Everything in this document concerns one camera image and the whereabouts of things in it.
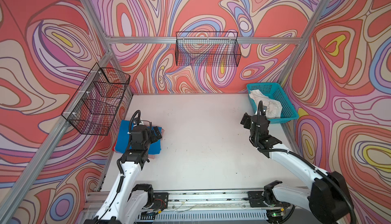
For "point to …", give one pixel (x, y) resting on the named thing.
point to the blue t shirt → (123, 139)
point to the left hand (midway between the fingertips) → (152, 129)
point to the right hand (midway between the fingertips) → (253, 118)
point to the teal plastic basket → (274, 91)
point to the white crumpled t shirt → (274, 107)
